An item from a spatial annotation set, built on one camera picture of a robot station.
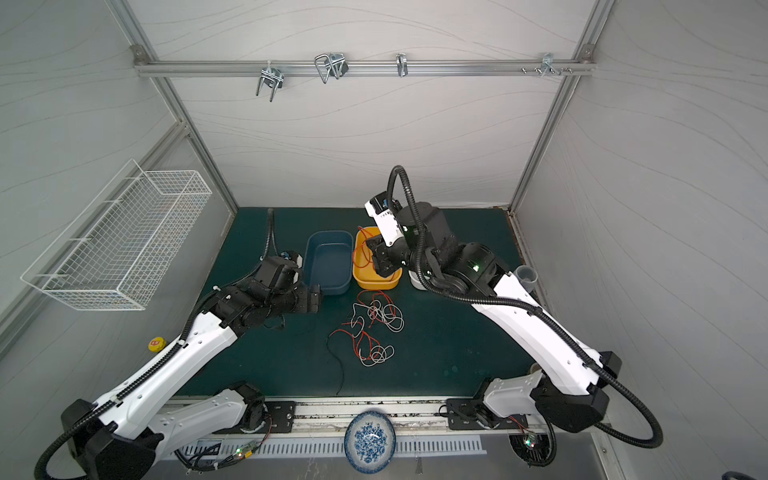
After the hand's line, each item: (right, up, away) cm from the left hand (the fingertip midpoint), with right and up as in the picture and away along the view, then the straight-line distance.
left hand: (312, 289), depth 77 cm
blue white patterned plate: (+16, -35, -7) cm, 39 cm away
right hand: (+18, +15, -16) cm, 28 cm away
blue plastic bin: (-1, +6, +25) cm, 25 cm away
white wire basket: (-43, +11, -10) cm, 46 cm away
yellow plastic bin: (+12, +3, +23) cm, 26 cm away
